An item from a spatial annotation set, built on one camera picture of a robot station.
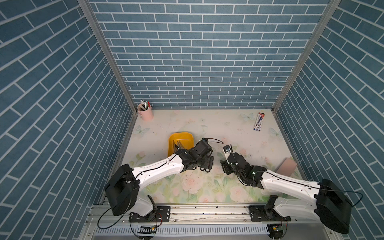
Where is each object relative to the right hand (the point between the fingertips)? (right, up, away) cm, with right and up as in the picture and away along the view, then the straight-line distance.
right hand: (225, 159), depth 85 cm
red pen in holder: (-52, +35, +24) cm, 67 cm away
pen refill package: (+30, +22, +27) cm, 46 cm away
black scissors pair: (-11, -7, +4) cm, 14 cm away
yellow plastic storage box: (-24, +10, +15) cm, 30 cm away
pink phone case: (+38, -6, +4) cm, 39 cm away
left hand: (-8, 0, -4) cm, 9 cm away
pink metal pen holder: (-54, +27, +26) cm, 66 cm away
